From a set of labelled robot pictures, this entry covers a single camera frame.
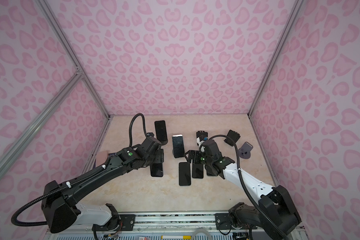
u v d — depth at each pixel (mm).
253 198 419
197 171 903
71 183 421
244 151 957
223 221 735
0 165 519
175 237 692
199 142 766
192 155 744
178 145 943
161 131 980
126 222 736
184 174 979
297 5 689
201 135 1058
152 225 728
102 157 1008
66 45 805
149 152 598
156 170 767
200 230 716
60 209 382
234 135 1004
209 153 643
